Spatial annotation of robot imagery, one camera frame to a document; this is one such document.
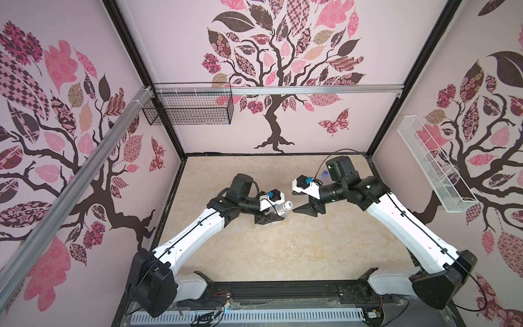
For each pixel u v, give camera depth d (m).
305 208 0.60
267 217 0.66
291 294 0.74
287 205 0.67
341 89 1.80
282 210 0.68
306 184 0.55
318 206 0.58
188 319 0.70
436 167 0.78
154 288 0.39
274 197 0.60
